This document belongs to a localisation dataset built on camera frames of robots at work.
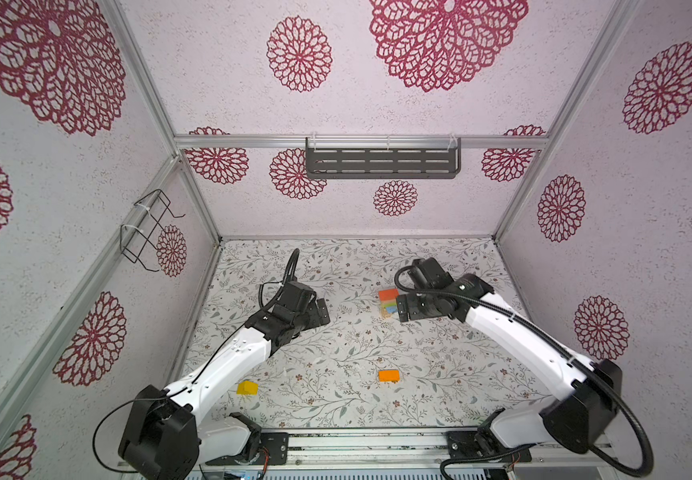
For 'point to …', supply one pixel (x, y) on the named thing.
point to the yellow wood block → (247, 388)
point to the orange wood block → (389, 375)
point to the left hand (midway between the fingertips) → (312, 317)
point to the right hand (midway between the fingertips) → (414, 303)
